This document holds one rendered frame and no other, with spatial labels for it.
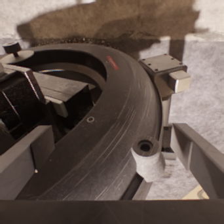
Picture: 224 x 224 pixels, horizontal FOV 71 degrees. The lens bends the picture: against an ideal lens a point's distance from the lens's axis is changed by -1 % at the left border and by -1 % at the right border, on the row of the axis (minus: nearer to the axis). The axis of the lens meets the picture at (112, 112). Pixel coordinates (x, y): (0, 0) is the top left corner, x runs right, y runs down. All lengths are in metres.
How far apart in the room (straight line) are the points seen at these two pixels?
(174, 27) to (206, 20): 0.14
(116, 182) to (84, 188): 0.04
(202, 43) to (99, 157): 0.86
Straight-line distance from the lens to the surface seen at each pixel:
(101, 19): 0.90
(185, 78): 0.42
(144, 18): 0.89
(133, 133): 0.22
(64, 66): 0.62
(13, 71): 0.28
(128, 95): 0.28
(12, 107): 0.26
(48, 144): 0.17
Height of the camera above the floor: 0.87
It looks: 49 degrees down
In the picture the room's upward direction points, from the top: 169 degrees counter-clockwise
